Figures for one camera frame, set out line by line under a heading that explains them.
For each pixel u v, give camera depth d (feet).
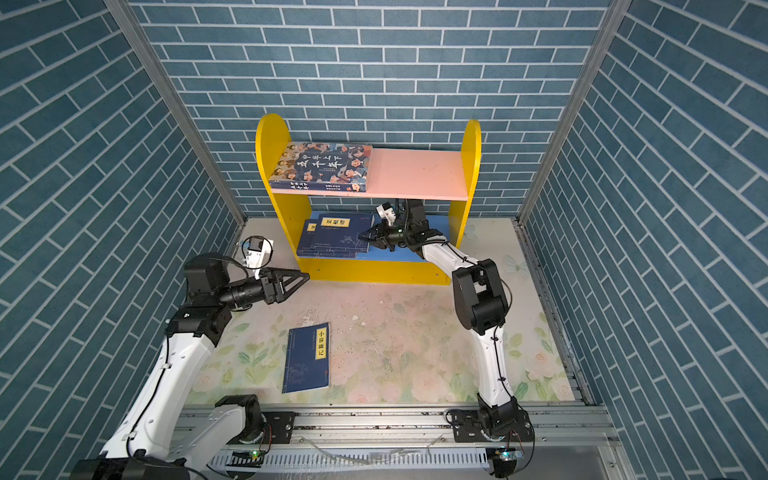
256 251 2.07
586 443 2.42
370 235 2.94
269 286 2.02
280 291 2.03
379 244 2.83
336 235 3.01
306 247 2.99
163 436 1.35
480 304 1.90
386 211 2.98
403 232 2.66
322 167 2.41
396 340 2.92
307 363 2.72
